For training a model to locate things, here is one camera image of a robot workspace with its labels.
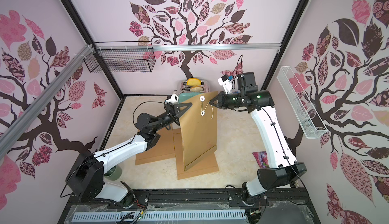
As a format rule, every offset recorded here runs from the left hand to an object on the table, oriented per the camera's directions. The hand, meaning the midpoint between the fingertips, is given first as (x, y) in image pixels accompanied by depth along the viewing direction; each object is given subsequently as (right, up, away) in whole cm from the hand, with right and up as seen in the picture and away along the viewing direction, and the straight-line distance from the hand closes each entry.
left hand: (190, 107), depth 60 cm
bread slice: (+2, +12, +38) cm, 40 cm away
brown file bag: (+3, -10, +3) cm, 11 cm away
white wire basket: (+53, -6, +6) cm, 54 cm away
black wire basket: (-68, +48, +77) cm, 113 cm away
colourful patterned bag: (+40, -30, +25) cm, 56 cm away
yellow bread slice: (0, +18, +42) cm, 46 cm away
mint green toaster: (-4, +11, +40) cm, 41 cm away
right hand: (+9, +1, +7) cm, 11 cm away
